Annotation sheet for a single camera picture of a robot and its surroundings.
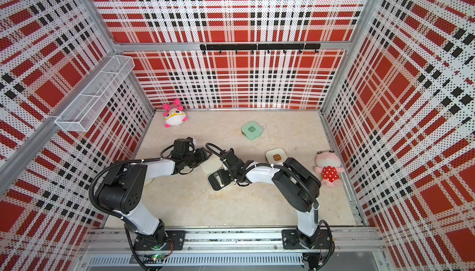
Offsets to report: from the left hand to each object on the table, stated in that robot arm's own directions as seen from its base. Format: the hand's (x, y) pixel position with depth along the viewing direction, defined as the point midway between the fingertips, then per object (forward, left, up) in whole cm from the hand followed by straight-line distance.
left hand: (212, 154), depth 96 cm
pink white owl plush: (+24, +25, +5) cm, 35 cm away
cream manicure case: (-12, -4, -2) cm, 13 cm away
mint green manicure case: (+17, -21, -1) cm, 27 cm away
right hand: (-11, -8, -2) cm, 14 cm away
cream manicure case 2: (-1, -34, -1) cm, 34 cm away
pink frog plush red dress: (-7, -58, +3) cm, 59 cm away
